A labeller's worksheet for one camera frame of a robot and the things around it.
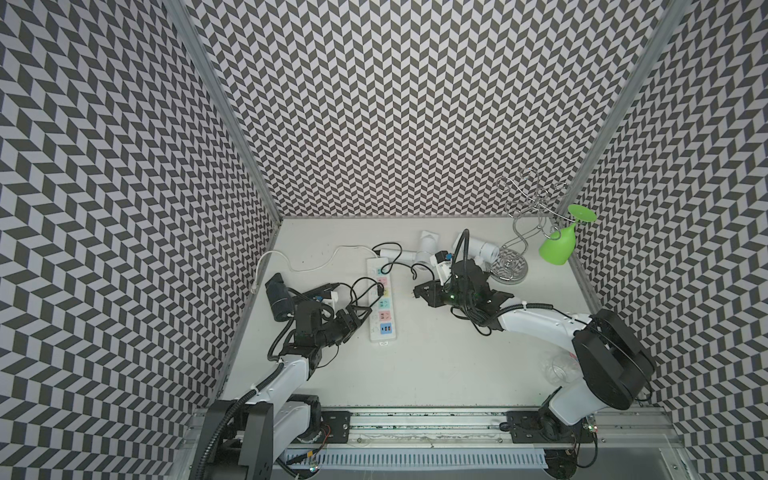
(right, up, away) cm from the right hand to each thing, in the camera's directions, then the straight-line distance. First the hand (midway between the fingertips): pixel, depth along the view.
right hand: (417, 293), depth 85 cm
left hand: (-14, -7, 0) cm, 16 cm away
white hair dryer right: (+23, +11, +14) cm, 29 cm away
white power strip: (-10, -9, +4) cm, 14 cm away
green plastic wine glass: (+40, +14, -2) cm, 42 cm away
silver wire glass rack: (+31, +25, -3) cm, 41 cm away
